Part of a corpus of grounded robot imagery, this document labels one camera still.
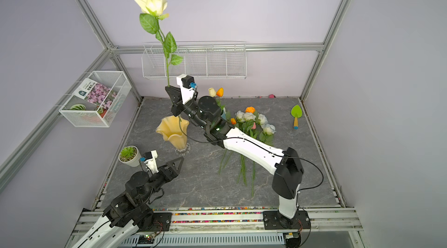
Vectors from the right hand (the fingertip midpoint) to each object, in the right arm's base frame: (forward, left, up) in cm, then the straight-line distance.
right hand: (167, 86), depth 60 cm
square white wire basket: (0, +35, -16) cm, 39 cm away
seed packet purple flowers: (+9, +36, -12) cm, 39 cm away
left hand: (-15, 0, -30) cm, 34 cm away
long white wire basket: (+41, -13, -17) cm, 47 cm away
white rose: (+16, -42, -41) cm, 61 cm away
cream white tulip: (+14, -13, -16) cm, 25 cm away
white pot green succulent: (-8, +27, -38) cm, 48 cm away
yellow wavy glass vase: (+3, +6, -31) cm, 32 cm away
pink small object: (+43, -52, -48) cm, 83 cm away
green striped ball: (+2, +41, -13) cm, 43 cm away
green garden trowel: (+26, -66, -47) cm, 85 cm away
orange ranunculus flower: (+26, -35, -44) cm, 62 cm away
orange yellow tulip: (+15, -17, -17) cm, 28 cm away
